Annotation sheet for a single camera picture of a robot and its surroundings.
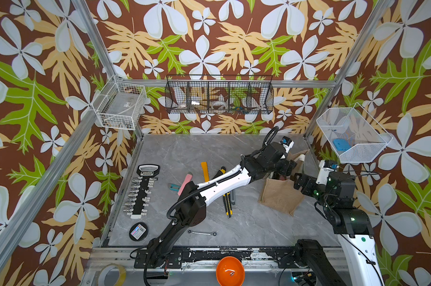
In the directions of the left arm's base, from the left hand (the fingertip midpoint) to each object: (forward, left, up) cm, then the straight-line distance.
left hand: (292, 159), depth 76 cm
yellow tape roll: (-41, +71, -26) cm, 86 cm away
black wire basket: (+42, +31, +4) cm, 52 cm away
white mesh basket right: (+13, -32, +2) cm, 35 cm away
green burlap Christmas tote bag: (-9, +1, -16) cm, 19 cm away
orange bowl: (-39, +27, -24) cm, 53 cm away
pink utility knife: (+5, +48, -25) cm, 55 cm away
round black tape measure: (-24, +69, -25) cm, 77 cm away
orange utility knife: (+8, +39, -26) cm, 48 cm away
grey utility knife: (-6, +24, -25) cm, 35 cm away
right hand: (-8, -2, 0) cm, 9 cm away
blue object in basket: (+8, -24, 0) cm, 26 cm away
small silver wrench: (-24, +34, -25) cm, 49 cm away
